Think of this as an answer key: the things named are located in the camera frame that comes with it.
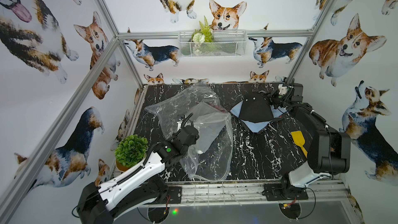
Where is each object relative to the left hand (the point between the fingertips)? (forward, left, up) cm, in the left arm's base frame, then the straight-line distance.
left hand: (191, 128), depth 79 cm
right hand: (+19, -38, +5) cm, 43 cm away
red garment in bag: (+20, -17, -12) cm, 29 cm away
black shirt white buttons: (+13, -37, -2) cm, 39 cm away
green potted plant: (-11, +28, 0) cm, 30 cm away
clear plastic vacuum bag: (-10, -10, -16) cm, 21 cm away
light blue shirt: (+5, -37, -10) cm, 38 cm away
